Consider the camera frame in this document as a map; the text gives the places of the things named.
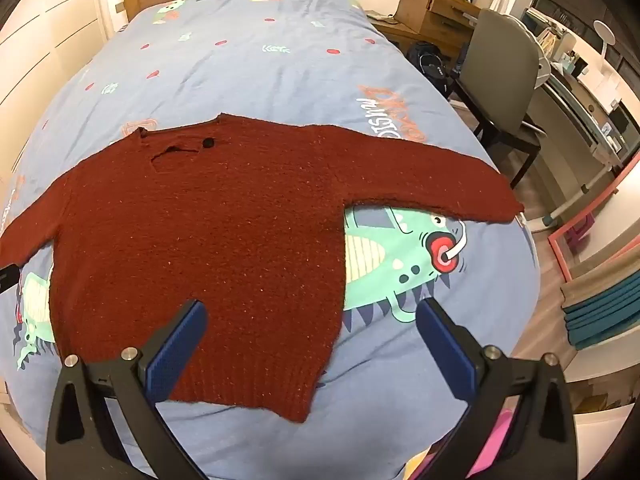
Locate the wooden cabinet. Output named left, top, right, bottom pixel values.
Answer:
left=367, top=0, right=481, bottom=61

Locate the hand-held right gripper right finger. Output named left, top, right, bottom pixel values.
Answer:
left=416, top=298, right=581, bottom=480

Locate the grey desk chair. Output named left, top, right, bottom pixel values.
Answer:
left=450, top=8, right=548, bottom=188

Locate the white round desk lamp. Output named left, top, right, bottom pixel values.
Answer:
left=592, top=20, right=621, bottom=63

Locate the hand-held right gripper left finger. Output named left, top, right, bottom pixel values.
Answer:
left=46, top=299, right=208, bottom=480

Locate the blue printed dinosaur blanket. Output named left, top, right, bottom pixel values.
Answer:
left=0, top=0, right=543, bottom=480

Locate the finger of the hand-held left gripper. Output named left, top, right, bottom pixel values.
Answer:
left=0, top=264, right=22, bottom=295

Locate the dark red knitted sweater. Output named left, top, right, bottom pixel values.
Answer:
left=0, top=114, right=525, bottom=423

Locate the stack of teal folded cloths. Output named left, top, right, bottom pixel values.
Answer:
left=560, top=260, right=640, bottom=352

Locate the black backpack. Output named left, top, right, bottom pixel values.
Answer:
left=406, top=40, right=458, bottom=96

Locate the pink frame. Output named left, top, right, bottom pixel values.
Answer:
left=547, top=152, right=640, bottom=283

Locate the white desk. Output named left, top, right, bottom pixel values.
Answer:
left=530, top=35, right=640, bottom=231

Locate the white wardrobe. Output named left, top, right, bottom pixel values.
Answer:
left=0, top=0, right=126, bottom=111

